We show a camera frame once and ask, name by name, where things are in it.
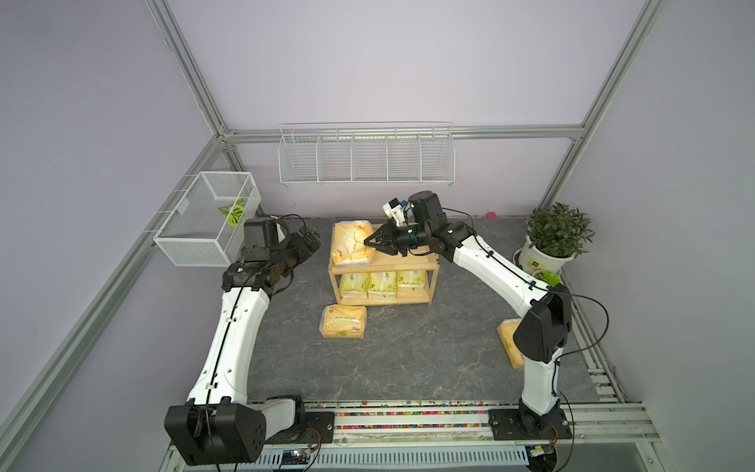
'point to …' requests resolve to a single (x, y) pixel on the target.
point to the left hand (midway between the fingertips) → (313, 245)
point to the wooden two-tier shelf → (384, 262)
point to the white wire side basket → (206, 228)
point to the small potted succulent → (551, 277)
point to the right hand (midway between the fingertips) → (365, 241)
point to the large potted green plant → (555, 234)
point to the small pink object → (492, 215)
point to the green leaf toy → (235, 211)
